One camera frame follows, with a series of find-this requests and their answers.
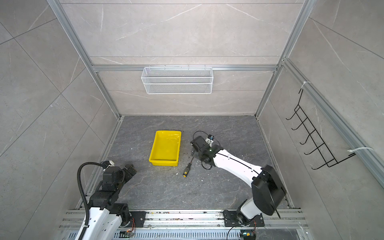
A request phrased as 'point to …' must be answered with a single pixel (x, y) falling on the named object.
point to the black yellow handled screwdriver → (187, 169)
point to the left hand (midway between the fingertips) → (126, 166)
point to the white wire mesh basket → (179, 80)
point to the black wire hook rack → (329, 160)
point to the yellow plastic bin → (165, 150)
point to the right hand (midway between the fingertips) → (198, 152)
